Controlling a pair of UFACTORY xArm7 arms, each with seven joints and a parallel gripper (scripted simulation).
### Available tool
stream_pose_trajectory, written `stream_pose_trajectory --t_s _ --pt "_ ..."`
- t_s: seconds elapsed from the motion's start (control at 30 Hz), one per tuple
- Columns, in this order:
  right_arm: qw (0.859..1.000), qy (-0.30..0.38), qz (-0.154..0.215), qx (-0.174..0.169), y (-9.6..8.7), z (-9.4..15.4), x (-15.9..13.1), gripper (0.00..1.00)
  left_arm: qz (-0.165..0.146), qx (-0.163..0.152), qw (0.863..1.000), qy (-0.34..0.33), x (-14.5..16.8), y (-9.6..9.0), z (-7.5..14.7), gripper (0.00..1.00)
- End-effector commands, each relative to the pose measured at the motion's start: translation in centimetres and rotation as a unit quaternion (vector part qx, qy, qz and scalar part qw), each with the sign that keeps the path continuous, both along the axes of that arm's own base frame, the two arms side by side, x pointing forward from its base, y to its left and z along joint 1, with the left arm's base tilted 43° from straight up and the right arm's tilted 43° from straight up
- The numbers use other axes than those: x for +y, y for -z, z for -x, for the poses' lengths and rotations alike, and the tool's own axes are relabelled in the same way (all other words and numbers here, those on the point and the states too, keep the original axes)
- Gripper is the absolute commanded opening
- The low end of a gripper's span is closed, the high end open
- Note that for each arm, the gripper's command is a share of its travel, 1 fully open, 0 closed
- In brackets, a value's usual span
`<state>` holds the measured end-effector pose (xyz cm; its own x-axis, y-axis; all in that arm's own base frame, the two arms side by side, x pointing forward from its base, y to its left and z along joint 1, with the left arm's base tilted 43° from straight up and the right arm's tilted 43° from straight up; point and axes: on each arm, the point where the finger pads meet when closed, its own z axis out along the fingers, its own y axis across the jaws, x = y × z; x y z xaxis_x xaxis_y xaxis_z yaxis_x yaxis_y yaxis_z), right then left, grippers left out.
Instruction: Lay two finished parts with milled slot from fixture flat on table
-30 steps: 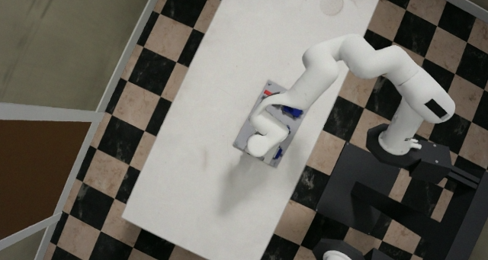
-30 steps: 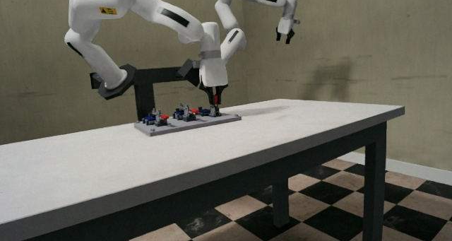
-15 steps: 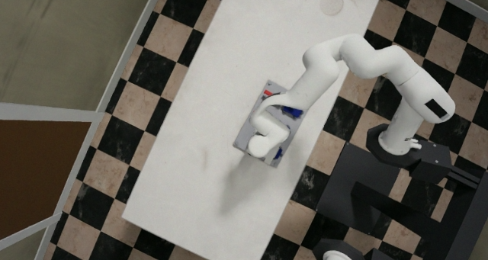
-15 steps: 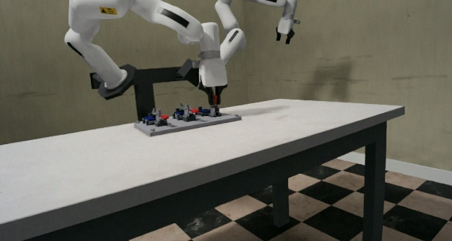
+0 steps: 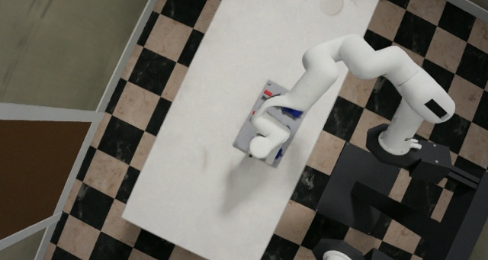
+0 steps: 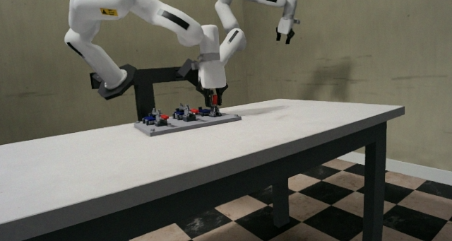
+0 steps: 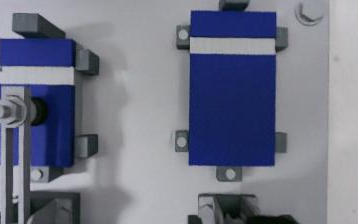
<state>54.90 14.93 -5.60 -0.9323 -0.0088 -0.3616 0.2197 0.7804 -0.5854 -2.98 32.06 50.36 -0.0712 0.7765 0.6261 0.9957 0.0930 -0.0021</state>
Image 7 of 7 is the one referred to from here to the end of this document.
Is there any blue rectangular plate with white stripe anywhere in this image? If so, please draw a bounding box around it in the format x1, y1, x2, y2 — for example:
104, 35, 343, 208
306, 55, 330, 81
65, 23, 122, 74
188, 11, 277, 168

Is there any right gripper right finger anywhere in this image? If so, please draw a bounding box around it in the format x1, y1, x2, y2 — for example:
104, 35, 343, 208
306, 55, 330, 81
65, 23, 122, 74
278, 215, 302, 224

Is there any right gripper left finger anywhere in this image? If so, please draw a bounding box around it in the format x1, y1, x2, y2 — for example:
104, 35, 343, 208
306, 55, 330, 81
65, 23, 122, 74
185, 215, 201, 224

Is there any blue block with white band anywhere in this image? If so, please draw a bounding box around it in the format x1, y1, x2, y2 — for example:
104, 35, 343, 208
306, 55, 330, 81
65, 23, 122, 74
0, 39, 84, 168

